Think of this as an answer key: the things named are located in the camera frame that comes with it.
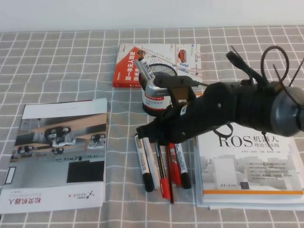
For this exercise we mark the grey checked tablecloth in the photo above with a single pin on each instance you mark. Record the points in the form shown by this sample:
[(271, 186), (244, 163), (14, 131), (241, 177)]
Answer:
[(52, 67)]

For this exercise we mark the red and white book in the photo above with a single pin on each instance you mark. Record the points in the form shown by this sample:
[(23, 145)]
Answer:
[(184, 58)]

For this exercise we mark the red capped black pen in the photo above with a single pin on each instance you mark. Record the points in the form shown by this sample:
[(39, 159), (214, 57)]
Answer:
[(164, 185)]

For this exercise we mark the Agilex Robotics white brochure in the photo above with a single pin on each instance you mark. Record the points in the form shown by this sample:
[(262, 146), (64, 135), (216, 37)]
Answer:
[(58, 160)]

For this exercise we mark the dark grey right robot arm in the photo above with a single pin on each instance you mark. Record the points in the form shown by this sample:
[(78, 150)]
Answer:
[(277, 109)]

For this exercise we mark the white papers under textbook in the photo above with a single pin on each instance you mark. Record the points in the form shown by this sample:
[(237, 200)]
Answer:
[(282, 202)]

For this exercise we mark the red marker pen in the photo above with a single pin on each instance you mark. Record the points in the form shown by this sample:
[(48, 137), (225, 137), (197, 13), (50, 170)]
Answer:
[(174, 171)]

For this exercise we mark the grey marker pen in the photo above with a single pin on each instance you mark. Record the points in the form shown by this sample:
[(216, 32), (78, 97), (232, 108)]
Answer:
[(144, 68)]

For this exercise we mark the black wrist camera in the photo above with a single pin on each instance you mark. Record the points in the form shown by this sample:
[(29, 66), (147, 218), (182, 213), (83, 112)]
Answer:
[(178, 88)]

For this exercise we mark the red pencil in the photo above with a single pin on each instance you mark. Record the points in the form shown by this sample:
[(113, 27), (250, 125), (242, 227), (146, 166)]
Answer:
[(169, 174)]

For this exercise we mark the black capped marker right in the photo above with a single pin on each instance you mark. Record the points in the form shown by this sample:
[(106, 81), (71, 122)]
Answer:
[(183, 167)]

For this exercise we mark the black mesh pen holder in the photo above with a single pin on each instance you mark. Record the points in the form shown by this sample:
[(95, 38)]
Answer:
[(155, 99)]

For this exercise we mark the black capped white marker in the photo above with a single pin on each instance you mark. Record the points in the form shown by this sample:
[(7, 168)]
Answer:
[(146, 174)]

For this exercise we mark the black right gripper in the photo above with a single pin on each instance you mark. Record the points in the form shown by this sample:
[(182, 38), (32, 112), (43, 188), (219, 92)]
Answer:
[(221, 104)]

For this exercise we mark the black cable tie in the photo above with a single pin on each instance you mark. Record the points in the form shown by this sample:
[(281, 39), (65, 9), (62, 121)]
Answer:
[(261, 79)]

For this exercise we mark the white ROS textbook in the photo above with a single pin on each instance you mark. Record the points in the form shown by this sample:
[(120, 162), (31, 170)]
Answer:
[(249, 163)]

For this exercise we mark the white marker pen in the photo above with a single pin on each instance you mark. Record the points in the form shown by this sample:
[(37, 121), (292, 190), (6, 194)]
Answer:
[(151, 162)]

